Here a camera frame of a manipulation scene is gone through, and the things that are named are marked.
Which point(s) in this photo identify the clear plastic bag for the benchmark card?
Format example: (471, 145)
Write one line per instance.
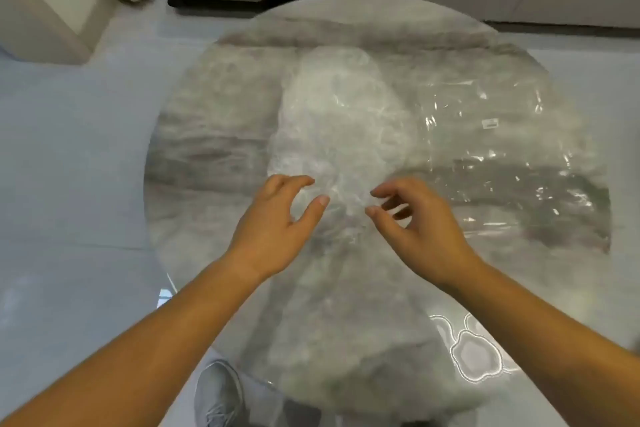
(520, 151)

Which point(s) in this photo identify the pile of clear plastic caps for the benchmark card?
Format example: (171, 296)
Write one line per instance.
(340, 111)

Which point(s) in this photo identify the person's right hand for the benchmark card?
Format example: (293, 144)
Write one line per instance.
(430, 237)

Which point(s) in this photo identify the person's left hand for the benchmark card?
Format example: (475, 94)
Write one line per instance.
(270, 231)

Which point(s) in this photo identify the person's right forearm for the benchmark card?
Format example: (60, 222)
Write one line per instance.
(560, 342)

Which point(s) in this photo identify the grey sneaker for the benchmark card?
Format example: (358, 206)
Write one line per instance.
(218, 394)

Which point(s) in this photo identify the person's left forearm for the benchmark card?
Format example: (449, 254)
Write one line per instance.
(130, 362)

